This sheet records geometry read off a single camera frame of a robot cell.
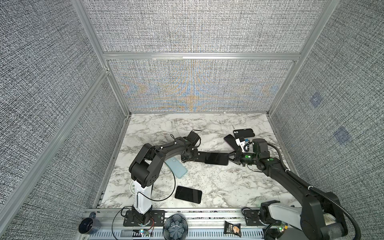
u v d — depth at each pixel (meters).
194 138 0.78
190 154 0.80
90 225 0.70
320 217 0.40
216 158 0.98
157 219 0.73
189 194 0.83
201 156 0.88
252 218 0.74
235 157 0.76
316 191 0.43
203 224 0.73
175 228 0.70
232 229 0.69
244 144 0.78
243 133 1.07
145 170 0.50
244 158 0.72
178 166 0.90
